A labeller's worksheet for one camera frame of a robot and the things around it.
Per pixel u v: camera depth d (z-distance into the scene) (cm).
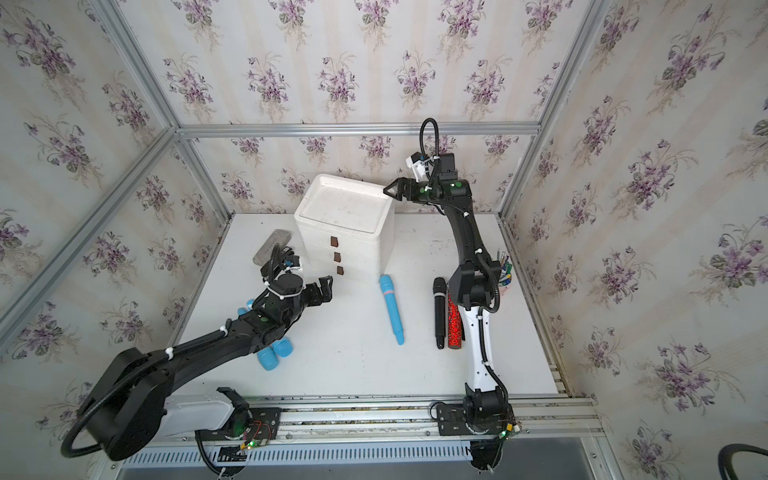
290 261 73
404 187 84
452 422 73
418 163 84
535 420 76
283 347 82
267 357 81
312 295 75
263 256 103
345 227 84
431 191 75
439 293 94
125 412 40
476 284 64
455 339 88
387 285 96
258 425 72
